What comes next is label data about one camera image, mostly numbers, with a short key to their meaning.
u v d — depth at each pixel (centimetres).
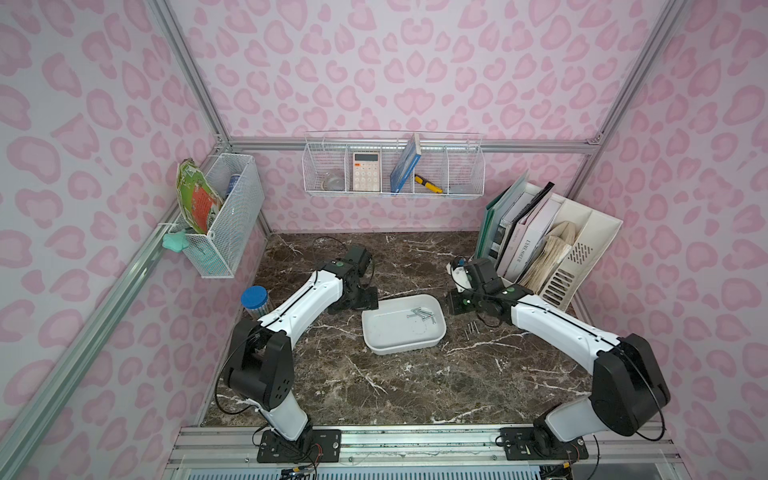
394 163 98
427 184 98
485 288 66
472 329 93
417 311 97
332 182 94
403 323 95
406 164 89
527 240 88
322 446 73
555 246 87
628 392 42
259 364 45
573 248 88
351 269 63
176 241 62
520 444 72
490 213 84
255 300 76
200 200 76
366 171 95
